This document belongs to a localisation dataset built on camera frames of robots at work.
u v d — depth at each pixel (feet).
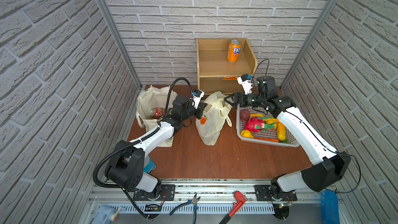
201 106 2.47
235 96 2.07
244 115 3.03
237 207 2.28
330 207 2.28
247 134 2.87
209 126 2.66
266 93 1.83
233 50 2.72
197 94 2.28
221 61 3.04
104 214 2.11
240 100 2.11
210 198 2.39
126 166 1.39
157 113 2.96
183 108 2.11
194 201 2.32
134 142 1.51
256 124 2.92
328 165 1.29
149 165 2.68
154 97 3.04
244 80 2.15
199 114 2.42
